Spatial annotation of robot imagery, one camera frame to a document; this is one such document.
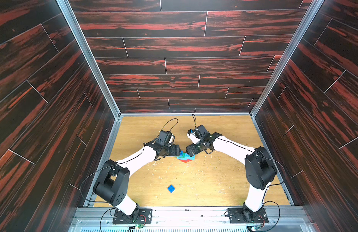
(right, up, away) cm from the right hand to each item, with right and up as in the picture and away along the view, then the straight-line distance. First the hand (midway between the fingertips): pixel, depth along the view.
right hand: (195, 146), depth 94 cm
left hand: (-13, -2, -4) cm, 14 cm away
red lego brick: (-7, -9, -2) cm, 11 cm away
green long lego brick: (-9, -6, -6) cm, 12 cm away
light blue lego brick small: (-6, -5, -8) cm, 11 cm away
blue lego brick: (-10, -3, -7) cm, 12 cm away
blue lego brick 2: (-15, -22, -12) cm, 30 cm away
